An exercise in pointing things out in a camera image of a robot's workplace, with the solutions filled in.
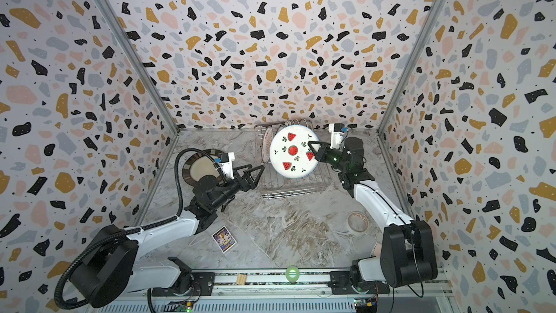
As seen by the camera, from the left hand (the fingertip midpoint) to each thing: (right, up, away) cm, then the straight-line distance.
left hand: (258, 164), depth 75 cm
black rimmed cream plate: (-34, -2, +30) cm, 45 cm away
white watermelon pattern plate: (+11, +3, +7) cm, 14 cm away
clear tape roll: (+39, -24, +13) cm, 48 cm away
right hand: (+17, +9, +2) cm, 19 cm away
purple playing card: (-14, -29, +7) cm, 33 cm away
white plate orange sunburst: (-1, +9, +34) cm, 35 cm away
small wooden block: (-6, -39, -1) cm, 40 cm away
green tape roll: (+12, -40, 0) cm, 42 cm away
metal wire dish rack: (+5, -11, +24) cm, 27 cm away
